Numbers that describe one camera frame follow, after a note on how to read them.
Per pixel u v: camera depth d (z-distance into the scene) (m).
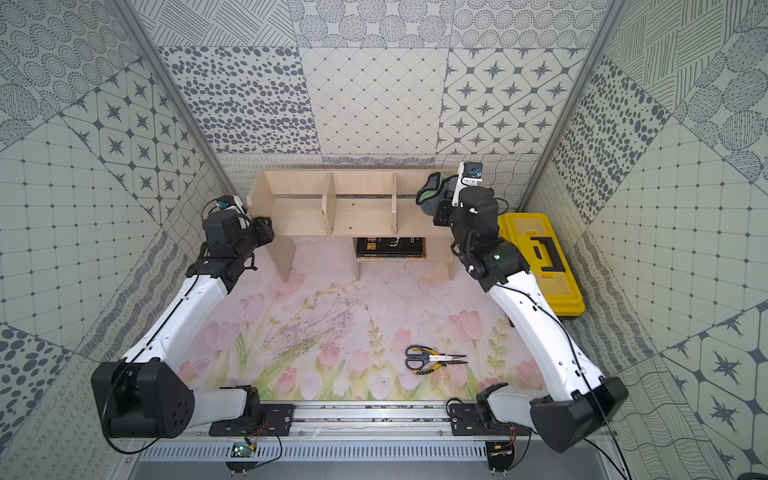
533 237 0.88
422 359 0.83
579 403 0.37
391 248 0.91
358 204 0.88
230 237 0.59
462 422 0.73
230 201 0.70
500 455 0.72
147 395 0.40
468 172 0.55
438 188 0.67
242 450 0.71
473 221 0.48
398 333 0.89
